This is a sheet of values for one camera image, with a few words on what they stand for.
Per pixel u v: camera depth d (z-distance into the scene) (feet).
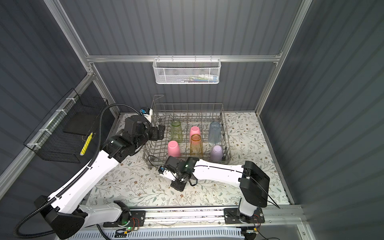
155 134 2.07
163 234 2.53
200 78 3.02
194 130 3.04
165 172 2.26
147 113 2.01
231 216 2.39
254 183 1.43
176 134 3.07
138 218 2.38
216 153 2.73
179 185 2.23
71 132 2.39
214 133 3.00
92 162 1.44
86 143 2.28
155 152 3.14
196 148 3.05
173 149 2.79
